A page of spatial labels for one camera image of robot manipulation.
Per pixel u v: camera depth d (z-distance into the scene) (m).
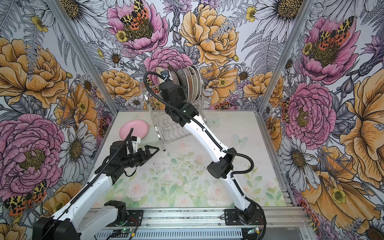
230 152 0.54
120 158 0.64
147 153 0.71
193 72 0.79
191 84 0.77
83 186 0.89
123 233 0.72
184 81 0.76
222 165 0.52
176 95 0.55
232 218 0.74
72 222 0.41
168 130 1.03
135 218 0.73
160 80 0.57
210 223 0.74
